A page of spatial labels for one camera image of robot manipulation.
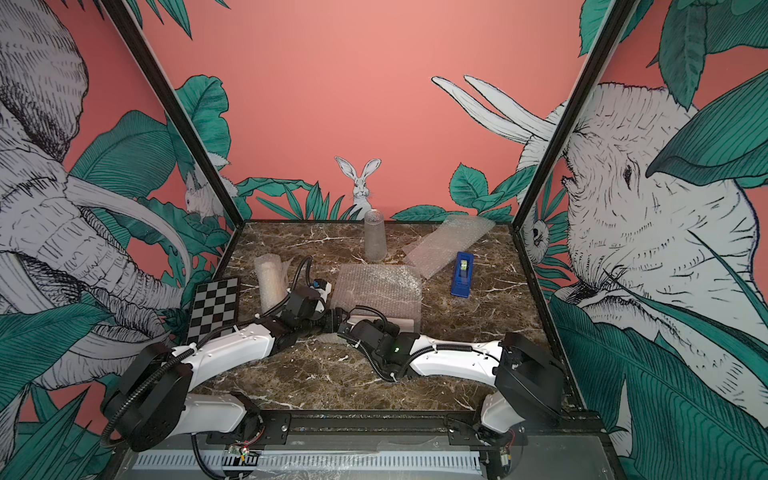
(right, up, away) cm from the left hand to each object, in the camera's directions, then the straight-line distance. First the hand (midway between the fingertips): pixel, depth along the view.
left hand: (343, 311), depth 88 cm
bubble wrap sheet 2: (+31, +19, +24) cm, 43 cm away
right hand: (+10, -3, -4) cm, 11 cm away
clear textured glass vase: (+9, +20, +15) cm, 27 cm away
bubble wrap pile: (+13, +4, +13) cm, 19 cm away
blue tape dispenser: (+38, +10, +11) cm, 41 cm away
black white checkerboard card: (-42, +1, +5) cm, 42 cm away
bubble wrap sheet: (-26, +10, +10) cm, 30 cm away
